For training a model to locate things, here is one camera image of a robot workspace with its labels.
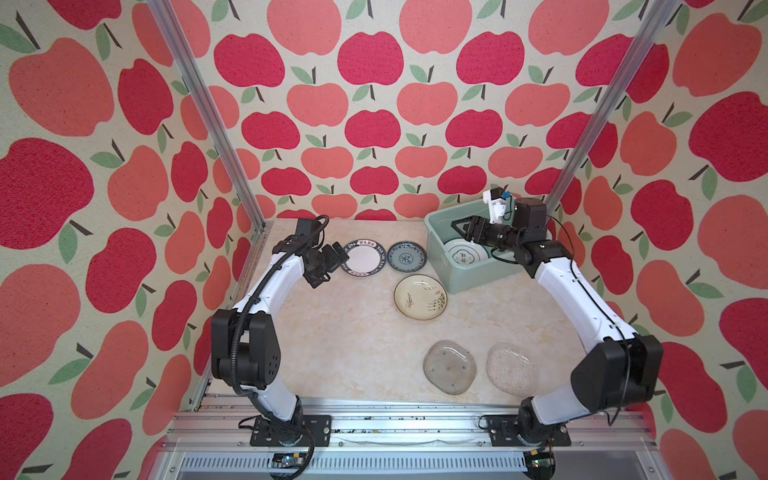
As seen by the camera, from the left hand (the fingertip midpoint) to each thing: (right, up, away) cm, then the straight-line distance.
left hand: (345, 265), depth 90 cm
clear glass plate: (+49, -30, -5) cm, 57 cm away
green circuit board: (-12, -47, -18) cm, 51 cm away
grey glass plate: (+31, -29, -5) cm, 43 cm away
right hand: (+34, +12, -10) cm, 38 cm away
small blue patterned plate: (+21, +2, +22) cm, 30 cm away
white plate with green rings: (+42, +4, +18) cm, 46 cm away
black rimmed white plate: (+5, +2, +22) cm, 23 cm away
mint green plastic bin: (+35, -3, -1) cm, 35 cm away
